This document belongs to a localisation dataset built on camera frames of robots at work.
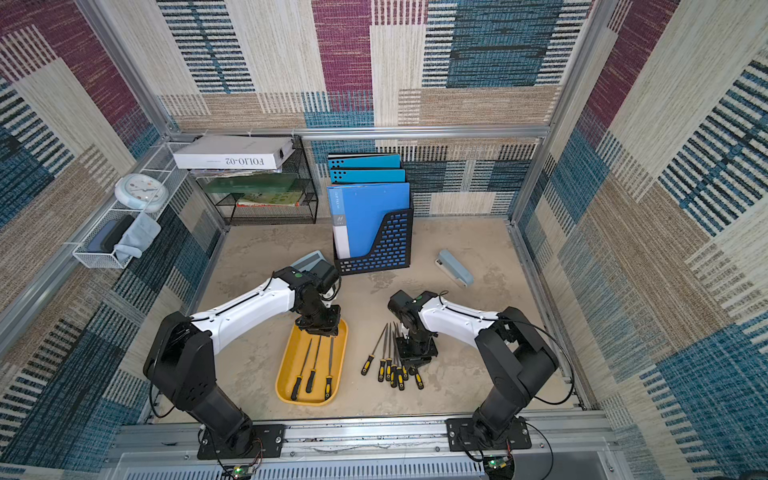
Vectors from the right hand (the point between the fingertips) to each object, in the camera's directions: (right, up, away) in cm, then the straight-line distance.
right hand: (408, 363), depth 85 cm
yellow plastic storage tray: (-27, -1, +1) cm, 27 cm away
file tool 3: (-7, 0, +1) cm, 7 cm away
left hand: (-20, +9, -1) cm, 22 cm away
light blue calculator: (-34, +27, +20) cm, 48 cm away
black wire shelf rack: (-38, +46, +37) cm, 70 cm away
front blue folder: (-14, +43, +5) cm, 45 cm away
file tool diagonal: (-27, -3, -2) cm, 27 cm away
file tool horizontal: (-30, -4, -2) cm, 30 cm away
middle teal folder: (-12, +55, +9) cm, 57 cm away
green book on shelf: (-48, +53, +16) cm, 74 cm away
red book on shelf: (-44, +48, +15) cm, 67 cm away
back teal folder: (-14, +61, +17) cm, 65 cm away
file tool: (-22, -4, -1) cm, 22 cm away
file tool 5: (-2, -2, -1) cm, 3 cm away
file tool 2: (-10, +1, +2) cm, 11 cm away
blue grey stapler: (+16, +25, +15) cm, 34 cm away
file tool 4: (-5, 0, +1) cm, 5 cm away
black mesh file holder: (-4, +32, +13) cm, 35 cm away
